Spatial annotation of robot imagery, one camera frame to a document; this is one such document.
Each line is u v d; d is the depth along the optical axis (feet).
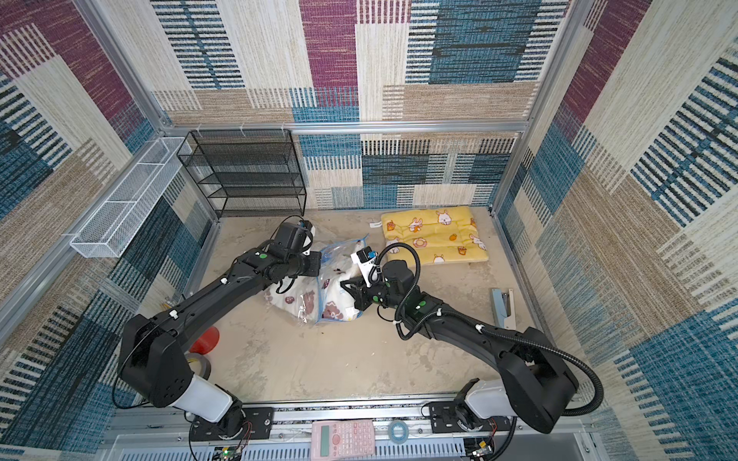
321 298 2.61
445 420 2.40
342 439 2.30
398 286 2.03
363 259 2.26
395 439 2.32
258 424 2.40
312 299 2.77
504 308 2.94
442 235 3.57
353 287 2.49
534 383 1.38
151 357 1.38
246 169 3.55
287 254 2.09
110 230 2.34
